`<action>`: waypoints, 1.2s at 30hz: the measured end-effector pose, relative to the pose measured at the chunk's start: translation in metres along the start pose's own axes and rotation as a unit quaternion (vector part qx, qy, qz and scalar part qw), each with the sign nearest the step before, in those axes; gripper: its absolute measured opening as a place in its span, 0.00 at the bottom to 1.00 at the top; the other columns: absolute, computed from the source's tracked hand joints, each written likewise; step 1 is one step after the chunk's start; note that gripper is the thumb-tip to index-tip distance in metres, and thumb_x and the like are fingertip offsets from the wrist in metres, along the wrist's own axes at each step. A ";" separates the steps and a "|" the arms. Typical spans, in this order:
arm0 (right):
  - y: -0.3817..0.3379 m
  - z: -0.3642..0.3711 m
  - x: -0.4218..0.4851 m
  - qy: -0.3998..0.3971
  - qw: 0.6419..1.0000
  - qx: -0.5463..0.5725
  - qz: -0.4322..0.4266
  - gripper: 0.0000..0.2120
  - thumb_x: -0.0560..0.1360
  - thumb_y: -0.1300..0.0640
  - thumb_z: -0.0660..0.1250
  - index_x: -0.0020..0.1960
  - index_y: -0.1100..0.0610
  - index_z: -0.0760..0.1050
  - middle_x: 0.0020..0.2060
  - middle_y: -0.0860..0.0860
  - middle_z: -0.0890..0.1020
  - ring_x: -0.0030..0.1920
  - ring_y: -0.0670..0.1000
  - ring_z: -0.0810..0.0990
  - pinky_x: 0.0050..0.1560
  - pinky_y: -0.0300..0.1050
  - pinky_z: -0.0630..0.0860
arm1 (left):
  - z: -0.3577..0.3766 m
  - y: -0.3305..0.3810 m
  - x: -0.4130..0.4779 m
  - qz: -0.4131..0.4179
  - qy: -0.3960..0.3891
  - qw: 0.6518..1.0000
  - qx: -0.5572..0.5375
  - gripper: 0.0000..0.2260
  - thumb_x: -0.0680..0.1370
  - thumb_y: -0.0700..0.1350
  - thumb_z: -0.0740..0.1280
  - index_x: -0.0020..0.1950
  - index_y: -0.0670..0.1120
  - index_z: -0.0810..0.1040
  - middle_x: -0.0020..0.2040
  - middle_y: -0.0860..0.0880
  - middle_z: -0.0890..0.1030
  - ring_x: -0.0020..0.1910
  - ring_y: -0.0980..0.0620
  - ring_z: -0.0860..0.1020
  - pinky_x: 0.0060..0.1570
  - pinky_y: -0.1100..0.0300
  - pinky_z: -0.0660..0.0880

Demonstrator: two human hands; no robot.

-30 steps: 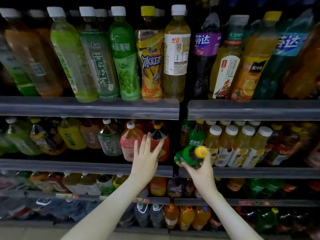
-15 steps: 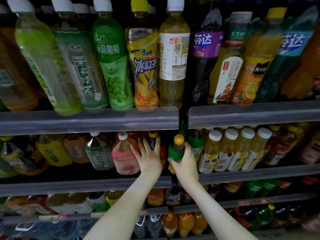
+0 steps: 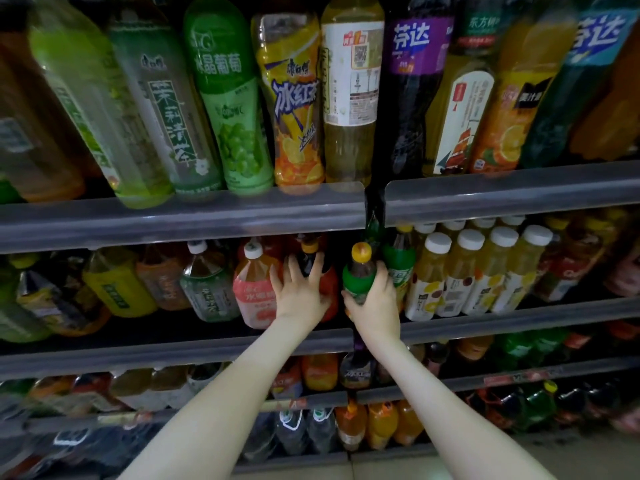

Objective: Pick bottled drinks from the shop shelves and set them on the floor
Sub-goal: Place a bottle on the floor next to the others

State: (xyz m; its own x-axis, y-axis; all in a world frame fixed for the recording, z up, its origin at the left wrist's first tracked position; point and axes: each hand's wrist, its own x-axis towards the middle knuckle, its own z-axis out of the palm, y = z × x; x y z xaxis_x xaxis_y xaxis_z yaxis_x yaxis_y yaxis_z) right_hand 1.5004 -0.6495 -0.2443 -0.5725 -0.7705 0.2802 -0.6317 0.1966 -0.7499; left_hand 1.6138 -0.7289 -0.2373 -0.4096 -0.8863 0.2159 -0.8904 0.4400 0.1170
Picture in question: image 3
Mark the person's right hand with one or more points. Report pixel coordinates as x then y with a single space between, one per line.
378 317

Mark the person's right forearm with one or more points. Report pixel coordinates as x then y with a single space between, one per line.
450 415

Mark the person's left forearm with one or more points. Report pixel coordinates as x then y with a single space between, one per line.
210 415

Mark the person's left hand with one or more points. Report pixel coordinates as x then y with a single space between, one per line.
300 305

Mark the green bottle yellow cap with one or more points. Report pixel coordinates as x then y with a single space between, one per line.
360 270

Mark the drinks shelf unit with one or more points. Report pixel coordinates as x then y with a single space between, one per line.
200 217

